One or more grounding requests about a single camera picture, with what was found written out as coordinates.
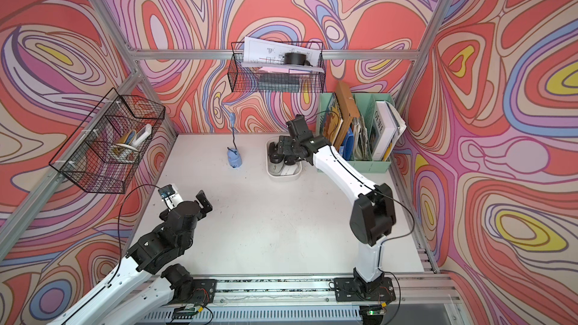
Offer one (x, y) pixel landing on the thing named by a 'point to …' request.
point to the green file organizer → (359, 127)
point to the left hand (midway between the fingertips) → (196, 198)
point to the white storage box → (279, 177)
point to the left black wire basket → (107, 149)
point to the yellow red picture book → (333, 120)
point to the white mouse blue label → (289, 169)
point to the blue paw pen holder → (234, 157)
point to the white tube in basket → (142, 135)
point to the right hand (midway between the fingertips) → (291, 150)
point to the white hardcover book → (386, 125)
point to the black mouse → (276, 158)
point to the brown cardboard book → (349, 110)
